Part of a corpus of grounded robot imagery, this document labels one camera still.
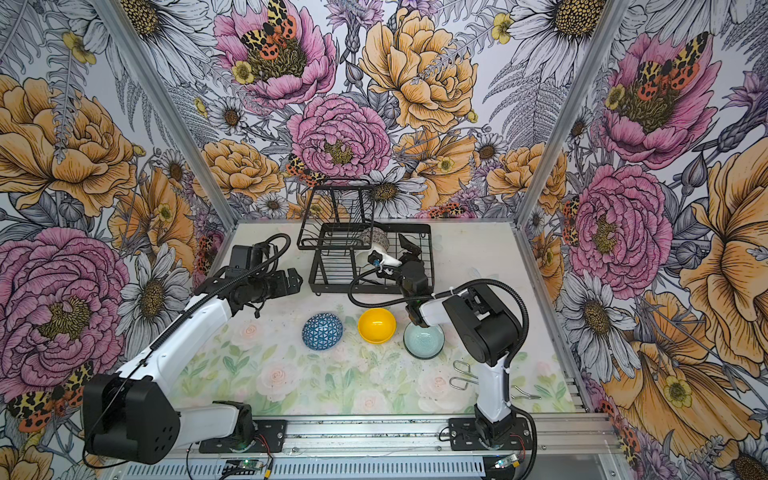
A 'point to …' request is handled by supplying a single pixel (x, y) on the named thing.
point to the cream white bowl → (362, 257)
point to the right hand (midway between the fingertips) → (394, 248)
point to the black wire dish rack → (339, 231)
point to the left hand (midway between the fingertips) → (286, 292)
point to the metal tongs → (461, 382)
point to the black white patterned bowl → (374, 234)
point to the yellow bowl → (377, 326)
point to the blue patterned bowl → (322, 331)
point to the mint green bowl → (423, 342)
